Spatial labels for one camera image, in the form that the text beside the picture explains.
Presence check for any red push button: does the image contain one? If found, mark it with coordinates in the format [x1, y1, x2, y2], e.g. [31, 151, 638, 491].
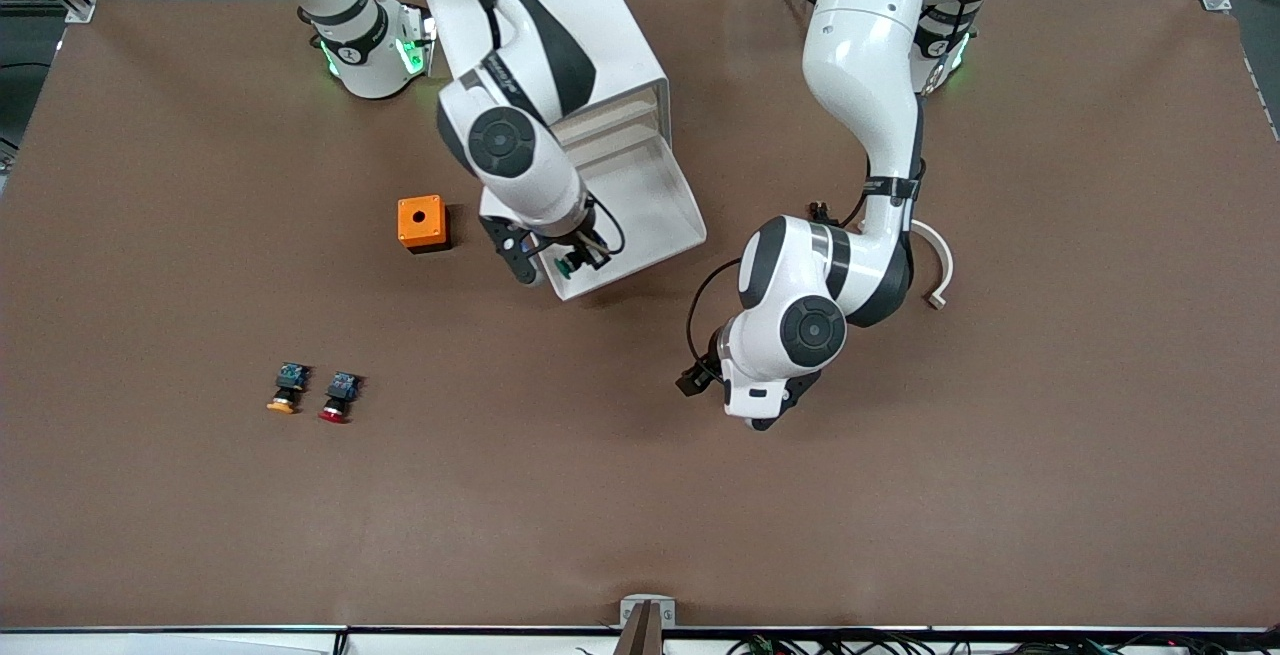
[318, 371, 363, 425]

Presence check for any yellow push button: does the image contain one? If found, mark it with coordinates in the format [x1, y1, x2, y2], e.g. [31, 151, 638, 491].
[266, 362, 309, 416]

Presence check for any orange button enclosure box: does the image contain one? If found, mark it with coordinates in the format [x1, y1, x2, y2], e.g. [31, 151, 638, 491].
[397, 195, 452, 255]

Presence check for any white curved bracket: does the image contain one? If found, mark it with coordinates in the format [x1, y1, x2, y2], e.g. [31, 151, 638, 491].
[908, 219, 956, 312]

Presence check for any brown table mat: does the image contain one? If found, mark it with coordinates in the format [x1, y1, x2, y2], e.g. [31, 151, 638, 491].
[0, 0, 1280, 631]

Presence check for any white drawer cabinet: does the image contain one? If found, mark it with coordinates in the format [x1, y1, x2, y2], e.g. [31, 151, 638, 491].
[425, 0, 673, 226]

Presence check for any white plastic drawer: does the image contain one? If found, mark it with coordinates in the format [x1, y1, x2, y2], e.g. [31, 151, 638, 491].
[575, 107, 669, 151]
[543, 125, 709, 302]
[560, 83, 669, 136]

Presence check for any tangled black cable bundle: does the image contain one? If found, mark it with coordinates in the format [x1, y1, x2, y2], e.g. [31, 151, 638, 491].
[725, 630, 1280, 655]

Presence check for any green push button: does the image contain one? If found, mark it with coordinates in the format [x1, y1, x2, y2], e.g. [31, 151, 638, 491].
[508, 235, 594, 279]

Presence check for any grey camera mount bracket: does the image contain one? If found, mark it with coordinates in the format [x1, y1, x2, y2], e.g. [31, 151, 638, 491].
[612, 593, 677, 655]

